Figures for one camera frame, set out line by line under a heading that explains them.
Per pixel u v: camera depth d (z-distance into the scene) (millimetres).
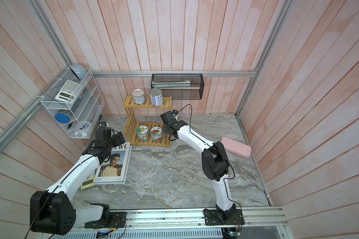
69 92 760
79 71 820
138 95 857
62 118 763
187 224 730
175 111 836
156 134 954
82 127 839
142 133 957
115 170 860
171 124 714
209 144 544
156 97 821
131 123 1038
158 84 898
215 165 522
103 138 628
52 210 398
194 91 1056
